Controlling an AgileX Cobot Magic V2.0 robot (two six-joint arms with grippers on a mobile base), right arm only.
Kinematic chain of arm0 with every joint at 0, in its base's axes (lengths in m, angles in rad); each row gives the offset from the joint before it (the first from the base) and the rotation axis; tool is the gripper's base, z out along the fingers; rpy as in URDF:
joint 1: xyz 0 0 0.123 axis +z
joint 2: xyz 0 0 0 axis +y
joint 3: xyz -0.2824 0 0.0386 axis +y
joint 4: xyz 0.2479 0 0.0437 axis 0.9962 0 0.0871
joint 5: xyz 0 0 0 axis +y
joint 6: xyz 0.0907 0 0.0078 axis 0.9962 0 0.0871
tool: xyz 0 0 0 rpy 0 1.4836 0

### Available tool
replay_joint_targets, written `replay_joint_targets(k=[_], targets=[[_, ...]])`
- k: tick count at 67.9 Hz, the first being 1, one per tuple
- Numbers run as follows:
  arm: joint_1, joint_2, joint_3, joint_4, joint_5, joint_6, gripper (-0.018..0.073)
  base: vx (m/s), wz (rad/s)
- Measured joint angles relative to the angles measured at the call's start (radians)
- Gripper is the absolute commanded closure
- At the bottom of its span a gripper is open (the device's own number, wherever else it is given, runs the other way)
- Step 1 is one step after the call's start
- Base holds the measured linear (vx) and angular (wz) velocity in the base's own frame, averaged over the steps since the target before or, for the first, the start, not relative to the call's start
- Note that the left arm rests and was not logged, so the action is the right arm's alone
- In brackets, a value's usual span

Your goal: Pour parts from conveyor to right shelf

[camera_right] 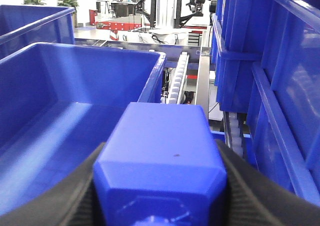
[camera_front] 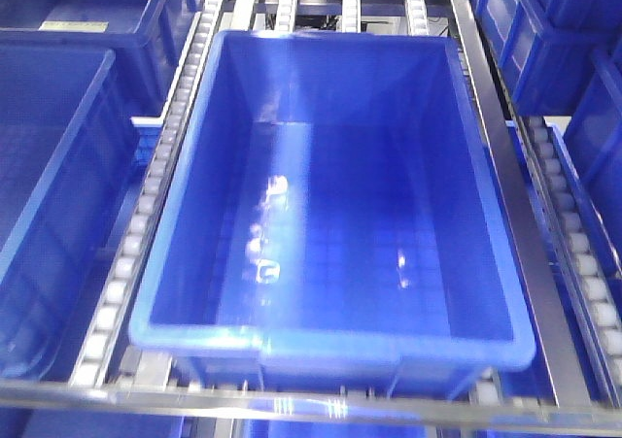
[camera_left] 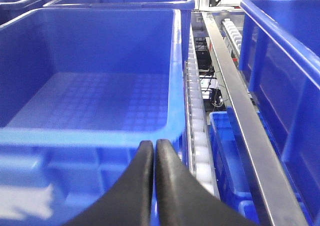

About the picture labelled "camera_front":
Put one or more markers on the large blue plastic bin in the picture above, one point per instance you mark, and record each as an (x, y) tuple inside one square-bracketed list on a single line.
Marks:
[(340, 214)]

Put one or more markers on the steel rack with white rollers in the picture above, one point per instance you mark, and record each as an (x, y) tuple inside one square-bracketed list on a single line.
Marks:
[(510, 166)]

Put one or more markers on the group of blue bins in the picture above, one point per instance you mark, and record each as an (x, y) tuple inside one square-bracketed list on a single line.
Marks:
[(48, 166)]

